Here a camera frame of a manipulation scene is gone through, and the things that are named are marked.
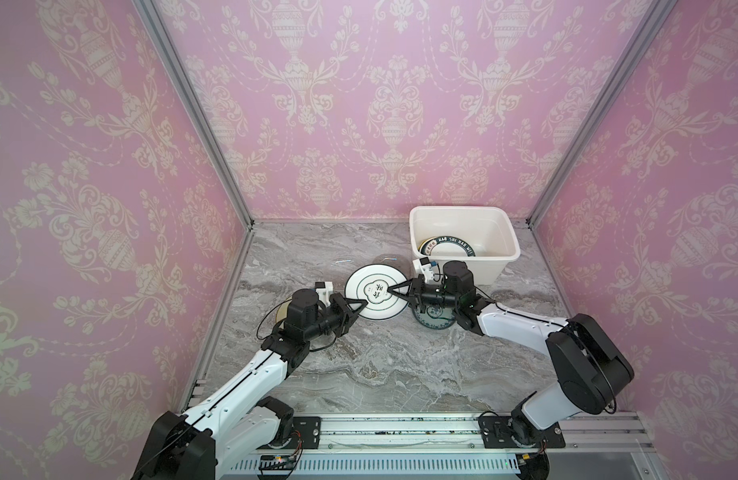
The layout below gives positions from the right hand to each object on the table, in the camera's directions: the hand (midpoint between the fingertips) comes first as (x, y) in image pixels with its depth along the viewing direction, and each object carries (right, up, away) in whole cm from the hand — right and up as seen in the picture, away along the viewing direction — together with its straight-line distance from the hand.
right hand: (389, 291), depth 79 cm
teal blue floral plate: (+11, -5, -5) cm, 13 cm away
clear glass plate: (+4, +8, +27) cm, 29 cm away
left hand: (-5, -3, -4) cm, 7 cm away
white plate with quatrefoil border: (-5, +2, +3) cm, 6 cm away
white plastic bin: (+36, +16, +30) cm, 49 cm away
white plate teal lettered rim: (+14, +11, +27) cm, 32 cm away
